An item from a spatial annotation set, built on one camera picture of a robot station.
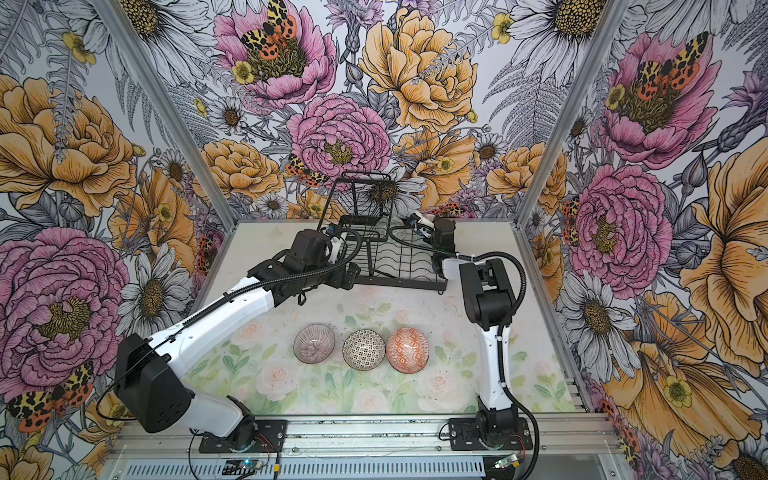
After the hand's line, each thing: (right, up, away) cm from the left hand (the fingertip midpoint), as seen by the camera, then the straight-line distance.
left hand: (341, 273), depth 82 cm
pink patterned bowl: (-9, -21, +7) cm, 24 cm away
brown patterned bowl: (+6, -23, +5) cm, 24 cm away
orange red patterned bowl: (+18, -22, +3) cm, 28 cm away
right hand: (+31, +17, +24) cm, 43 cm away
